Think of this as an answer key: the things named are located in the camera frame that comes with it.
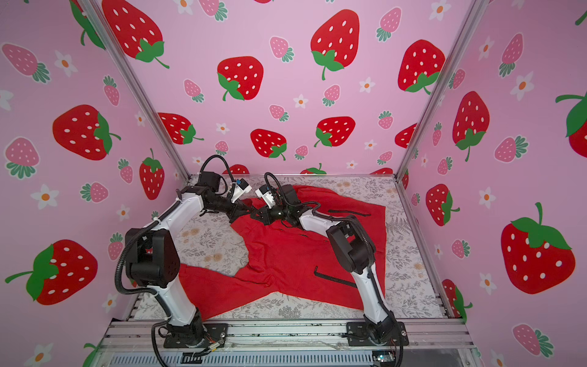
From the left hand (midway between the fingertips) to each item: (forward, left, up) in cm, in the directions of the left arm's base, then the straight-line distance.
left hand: (251, 210), depth 91 cm
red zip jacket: (-14, -15, -12) cm, 24 cm away
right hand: (-5, +1, 0) cm, 5 cm away
